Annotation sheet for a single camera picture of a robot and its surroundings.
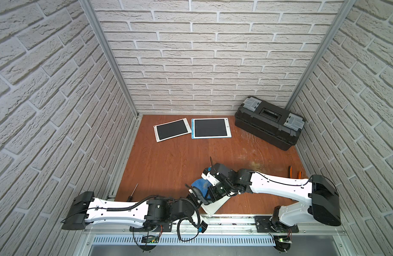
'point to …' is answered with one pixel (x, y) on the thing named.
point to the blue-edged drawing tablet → (208, 128)
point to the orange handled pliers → (290, 173)
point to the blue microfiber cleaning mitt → (202, 184)
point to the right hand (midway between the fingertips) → (207, 199)
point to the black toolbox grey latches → (269, 123)
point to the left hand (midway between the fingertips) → (202, 195)
